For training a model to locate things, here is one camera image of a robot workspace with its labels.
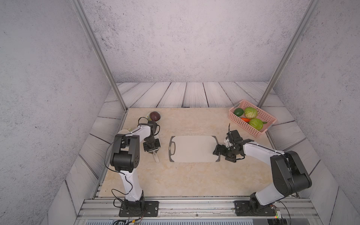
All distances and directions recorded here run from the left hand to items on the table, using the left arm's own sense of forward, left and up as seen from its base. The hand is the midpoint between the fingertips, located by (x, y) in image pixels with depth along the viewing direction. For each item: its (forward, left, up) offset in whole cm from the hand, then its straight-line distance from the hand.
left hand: (157, 150), depth 96 cm
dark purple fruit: (+26, +3, +7) cm, 27 cm away
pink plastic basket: (+26, -79, +5) cm, 84 cm away
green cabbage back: (+26, -69, +8) cm, 75 cm away
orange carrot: (+24, -66, +3) cm, 70 cm away
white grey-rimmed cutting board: (+1, -25, 0) cm, 25 cm away
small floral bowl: (+27, +9, +5) cm, 29 cm away
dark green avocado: (+31, -62, +5) cm, 70 cm away
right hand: (-6, -40, +3) cm, 41 cm away
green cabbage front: (+14, -69, +10) cm, 71 cm away
